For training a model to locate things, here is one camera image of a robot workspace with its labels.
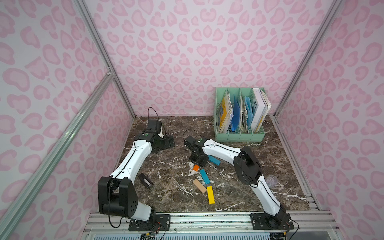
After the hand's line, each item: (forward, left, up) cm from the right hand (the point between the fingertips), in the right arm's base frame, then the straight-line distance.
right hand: (193, 163), depth 94 cm
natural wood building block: (-14, -5, 0) cm, 15 cm away
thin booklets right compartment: (+25, -45, +19) cm, 55 cm away
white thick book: (+26, -42, +20) cm, 53 cm away
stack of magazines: (+23, -31, +18) cm, 43 cm away
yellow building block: (-17, -10, +1) cm, 20 cm away
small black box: (-12, +27, +2) cm, 29 cm away
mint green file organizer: (+40, -31, +25) cm, 56 cm away
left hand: (+6, +14, +16) cm, 22 cm away
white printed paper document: (+24, -20, +20) cm, 37 cm away
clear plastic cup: (-10, -46, -1) cm, 47 cm away
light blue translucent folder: (+24, -35, +23) cm, 48 cm away
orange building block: (-3, -2, 0) cm, 3 cm away
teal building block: (-8, -7, +1) cm, 11 cm away
